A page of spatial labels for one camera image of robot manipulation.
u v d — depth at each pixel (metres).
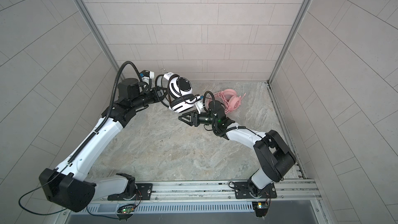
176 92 0.57
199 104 0.70
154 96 0.62
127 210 0.64
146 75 0.63
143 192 0.71
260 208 0.68
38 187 0.36
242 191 0.71
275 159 0.43
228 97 0.98
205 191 0.72
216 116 0.62
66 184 0.36
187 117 0.74
